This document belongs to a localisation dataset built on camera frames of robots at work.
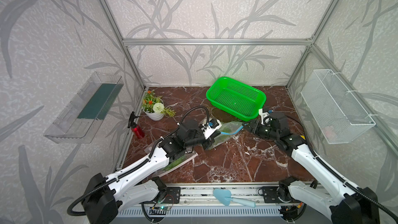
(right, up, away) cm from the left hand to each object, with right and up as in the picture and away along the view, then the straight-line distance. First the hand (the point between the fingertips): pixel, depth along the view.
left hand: (219, 133), depth 72 cm
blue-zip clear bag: (+5, -3, +17) cm, 18 cm away
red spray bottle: (-46, -3, +17) cm, 50 cm away
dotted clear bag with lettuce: (-23, -18, +11) cm, 31 cm away
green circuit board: (-26, -34, -1) cm, 43 cm away
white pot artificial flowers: (-37, +12, +18) cm, 43 cm away
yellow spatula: (+52, -6, +20) cm, 56 cm away
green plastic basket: (+17, +16, +40) cm, 46 cm away
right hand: (+13, +3, +7) cm, 15 cm away
